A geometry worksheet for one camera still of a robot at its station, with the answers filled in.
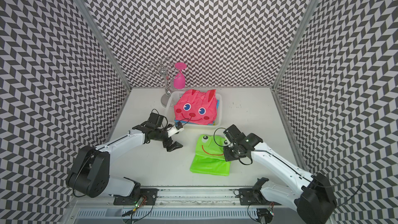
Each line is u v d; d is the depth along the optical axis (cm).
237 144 57
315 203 38
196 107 96
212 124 92
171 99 100
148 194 73
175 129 76
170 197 74
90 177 42
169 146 77
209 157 80
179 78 101
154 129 71
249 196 73
